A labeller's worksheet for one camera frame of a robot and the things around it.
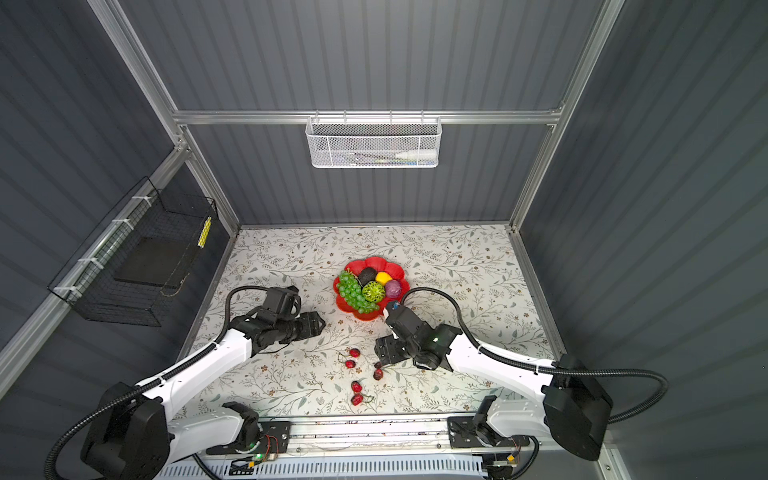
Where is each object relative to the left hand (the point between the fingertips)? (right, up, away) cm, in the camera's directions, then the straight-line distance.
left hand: (317, 326), depth 85 cm
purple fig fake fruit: (+22, +9, +11) cm, 26 cm away
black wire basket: (-42, +15, -24) cm, 51 cm away
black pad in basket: (-36, +19, -13) cm, 43 cm away
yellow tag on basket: (-31, +27, -2) cm, 41 cm away
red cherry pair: (+11, -8, +1) cm, 13 cm away
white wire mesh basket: (+14, +68, +38) cm, 79 cm away
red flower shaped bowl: (+18, +17, +20) cm, 31 cm away
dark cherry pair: (+18, -12, -3) cm, 22 cm away
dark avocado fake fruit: (+13, +14, +15) cm, 24 cm away
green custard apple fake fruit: (+16, +9, +8) cm, 20 cm away
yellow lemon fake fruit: (+19, +13, +14) cm, 27 cm away
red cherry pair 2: (+12, -18, -7) cm, 23 cm away
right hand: (+21, -5, -5) cm, 22 cm away
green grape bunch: (+9, +9, +9) cm, 15 cm away
